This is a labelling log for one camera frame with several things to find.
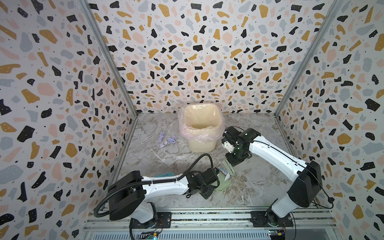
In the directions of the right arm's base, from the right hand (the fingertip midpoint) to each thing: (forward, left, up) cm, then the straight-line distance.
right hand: (229, 160), depth 79 cm
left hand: (-11, +9, -10) cm, 17 cm away
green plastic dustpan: (-7, +2, -15) cm, 17 cm away
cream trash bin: (+16, +14, -13) cm, 25 cm away
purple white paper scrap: (+20, +41, -14) cm, 48 cm away
